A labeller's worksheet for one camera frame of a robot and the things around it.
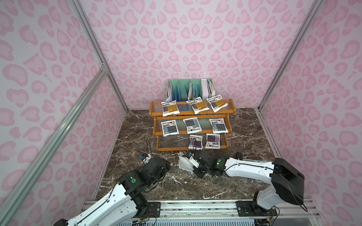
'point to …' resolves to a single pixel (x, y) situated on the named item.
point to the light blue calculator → (254, 160)
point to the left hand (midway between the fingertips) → (168, 165)
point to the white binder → (205, 89)
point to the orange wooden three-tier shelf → (183, 141)
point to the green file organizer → (180, 88)
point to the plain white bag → (185, 163)
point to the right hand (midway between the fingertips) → (193, 167)
